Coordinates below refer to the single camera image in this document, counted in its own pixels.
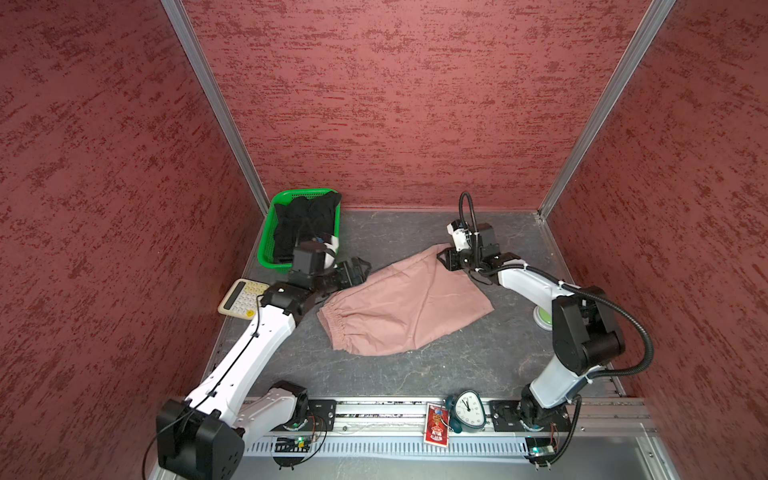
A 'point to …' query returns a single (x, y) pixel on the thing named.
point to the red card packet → (436, 430)
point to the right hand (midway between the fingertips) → (440, 261)
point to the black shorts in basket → (301, 220)
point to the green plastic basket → (266, 256)
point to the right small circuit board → (540, 450)
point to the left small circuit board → (300, 444)
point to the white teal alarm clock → (466, 412)
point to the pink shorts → (390, 304)
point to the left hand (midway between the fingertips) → (360, 277)
